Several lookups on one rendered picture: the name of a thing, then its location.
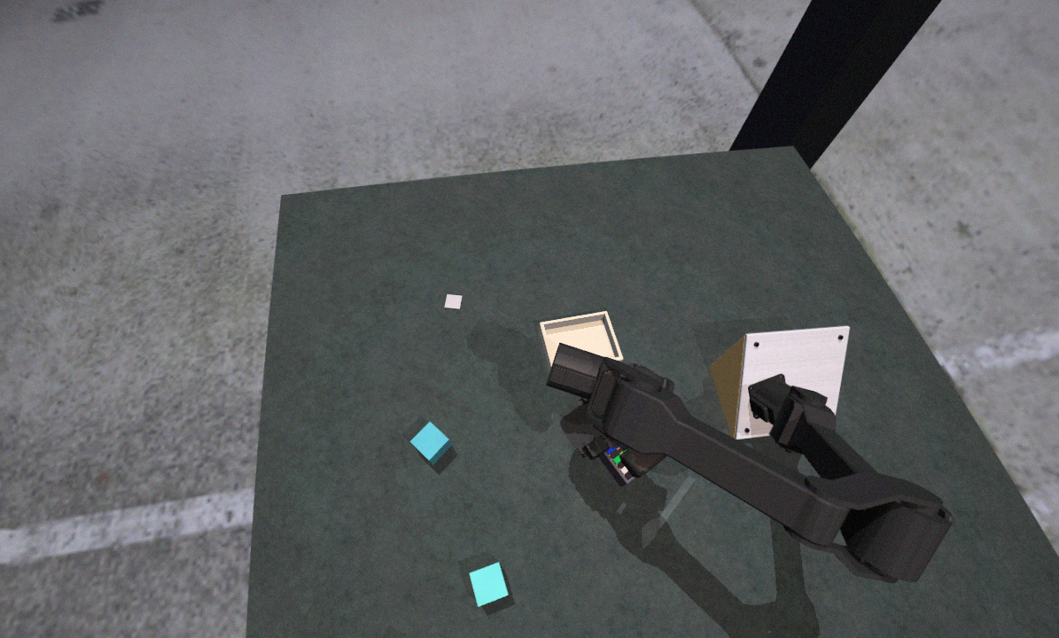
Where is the teal block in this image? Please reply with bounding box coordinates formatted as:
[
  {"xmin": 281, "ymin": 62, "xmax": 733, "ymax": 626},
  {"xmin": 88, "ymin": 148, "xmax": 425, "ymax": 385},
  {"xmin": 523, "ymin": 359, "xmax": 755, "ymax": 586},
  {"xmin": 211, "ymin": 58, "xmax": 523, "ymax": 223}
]
[{"xmin": 410, "ymin": 421, "xmax": 452, "ymax": 465}]

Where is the light blue block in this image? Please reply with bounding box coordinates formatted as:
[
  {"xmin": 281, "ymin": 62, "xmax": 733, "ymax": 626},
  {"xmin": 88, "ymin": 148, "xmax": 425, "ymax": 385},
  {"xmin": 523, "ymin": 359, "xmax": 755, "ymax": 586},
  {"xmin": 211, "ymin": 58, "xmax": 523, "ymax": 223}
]
[{"xmin": 470, "ymin": 561, "xmax": 509, "ymax": 607}]

